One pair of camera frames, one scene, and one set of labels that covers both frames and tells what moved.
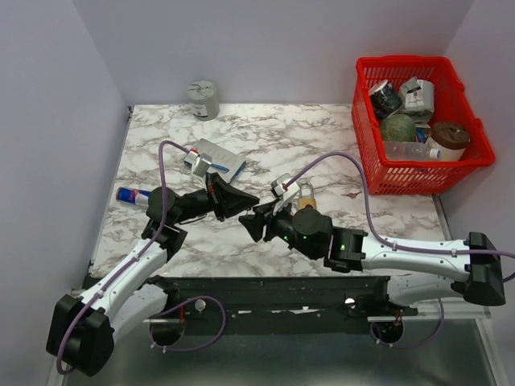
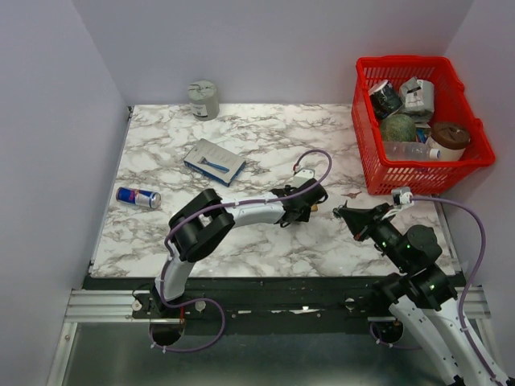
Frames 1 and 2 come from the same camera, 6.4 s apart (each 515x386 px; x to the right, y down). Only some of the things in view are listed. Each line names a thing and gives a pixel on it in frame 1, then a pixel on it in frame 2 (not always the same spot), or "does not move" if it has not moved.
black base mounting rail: [287, 298] does not move
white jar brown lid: [450, 138] does not move
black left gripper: [226, 200] to [304, 215]
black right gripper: [253, 223] to [359, 218]
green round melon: [397, 128] does not move
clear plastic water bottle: [410, 150] does not move
